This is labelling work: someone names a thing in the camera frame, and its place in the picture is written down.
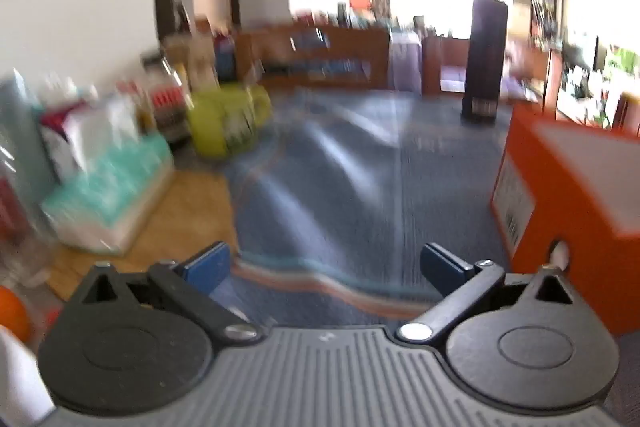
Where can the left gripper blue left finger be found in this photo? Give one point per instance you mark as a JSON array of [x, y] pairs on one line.
[[206, 270]]

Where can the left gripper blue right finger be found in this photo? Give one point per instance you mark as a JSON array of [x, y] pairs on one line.
[[444, 270]]

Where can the orange fruit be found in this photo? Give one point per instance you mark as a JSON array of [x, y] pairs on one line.
[[14, 315]]

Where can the teal tissue pack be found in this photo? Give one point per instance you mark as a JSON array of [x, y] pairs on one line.
[[104, 209]]

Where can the blue patterned tablecloth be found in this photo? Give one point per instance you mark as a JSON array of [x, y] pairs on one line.
[[335, 202]]

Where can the orange cardboard box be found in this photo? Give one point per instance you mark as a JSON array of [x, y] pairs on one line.
[[563, 183]]

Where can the yellow-green bag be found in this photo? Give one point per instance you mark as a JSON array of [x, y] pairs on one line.
[[226, 120]]

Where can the white bottle at corner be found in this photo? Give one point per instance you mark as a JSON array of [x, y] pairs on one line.
[[24, 399]]

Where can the black cylindrical tower speaker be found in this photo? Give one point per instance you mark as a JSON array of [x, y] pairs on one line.
[[484, 65]]

